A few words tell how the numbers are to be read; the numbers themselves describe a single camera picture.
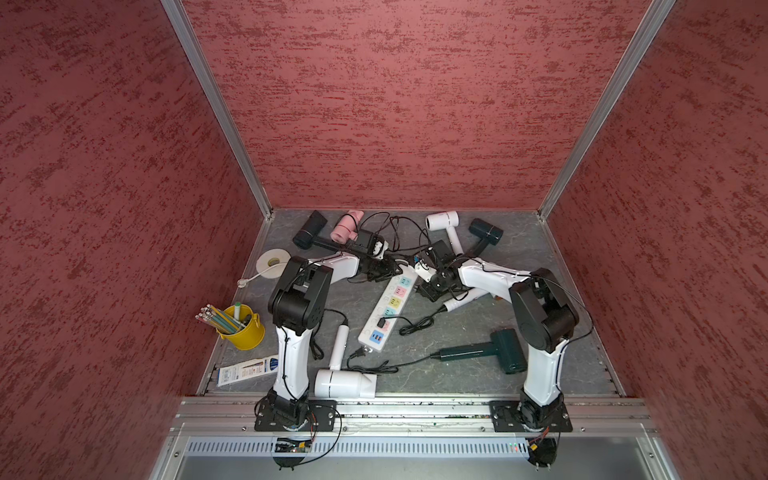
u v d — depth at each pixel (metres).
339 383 0.74
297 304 0.56
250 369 0.80
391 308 0.91
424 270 0.87
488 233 1.07
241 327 0.80
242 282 1.00
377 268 0.89
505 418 0.74
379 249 0.90
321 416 0.74
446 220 1.12
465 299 0.81
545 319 0.51
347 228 1.08
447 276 0.73
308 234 1.07
